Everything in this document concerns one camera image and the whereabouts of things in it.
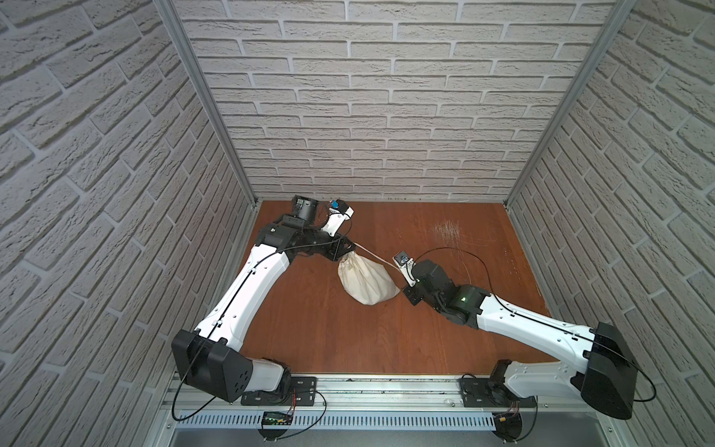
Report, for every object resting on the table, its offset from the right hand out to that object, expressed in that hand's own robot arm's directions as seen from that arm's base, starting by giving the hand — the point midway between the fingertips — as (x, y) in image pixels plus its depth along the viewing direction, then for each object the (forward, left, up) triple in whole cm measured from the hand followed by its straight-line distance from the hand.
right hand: (400, 277), depth 79 cm
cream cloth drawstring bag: (-1, +10, +2) cm, 10 cm away
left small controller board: (-31, +36, -17) cm, 51 cm away
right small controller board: (-36, -25, -16) cm, 46 cm away
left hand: (+7, +14, +12) cm, 19 cm away
